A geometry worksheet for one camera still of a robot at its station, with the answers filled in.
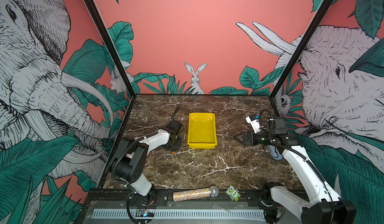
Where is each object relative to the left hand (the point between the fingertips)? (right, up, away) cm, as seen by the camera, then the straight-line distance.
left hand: (176, 144), depth 92 cm
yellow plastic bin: (+16, +7, +7) cm, 19 cm away
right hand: (+35, +9, -17) cm, 39 cm away
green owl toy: (+32, -21, -17) cm, 42 cm away
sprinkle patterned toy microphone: (+21, -19, -19) cm, 34 cm away
